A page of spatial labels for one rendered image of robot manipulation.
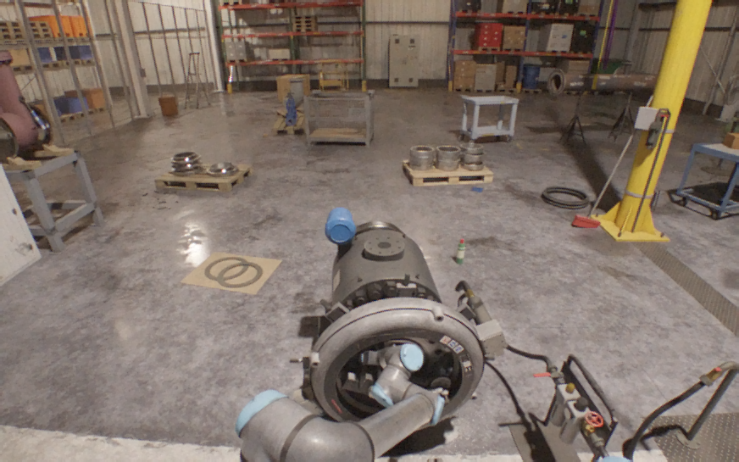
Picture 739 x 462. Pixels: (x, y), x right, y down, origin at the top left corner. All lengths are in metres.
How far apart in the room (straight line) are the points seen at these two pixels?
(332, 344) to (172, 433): 1.28
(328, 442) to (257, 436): 0.14
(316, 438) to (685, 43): 4.37
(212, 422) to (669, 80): 4.67
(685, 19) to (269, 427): 4.46
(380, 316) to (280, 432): 0.76
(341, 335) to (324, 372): 0.19
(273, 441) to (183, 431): 1.72
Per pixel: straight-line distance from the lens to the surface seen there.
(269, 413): 0.82
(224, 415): 2.47
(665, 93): 4.58
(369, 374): 1.55
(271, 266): 3.61
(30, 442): 2.90
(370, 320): 1.45
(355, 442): 0.80
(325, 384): 1.65
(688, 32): 4.57
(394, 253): 1.88
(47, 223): 4.83
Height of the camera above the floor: 1.89
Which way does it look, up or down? 27 degrees down
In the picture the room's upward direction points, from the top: straight up
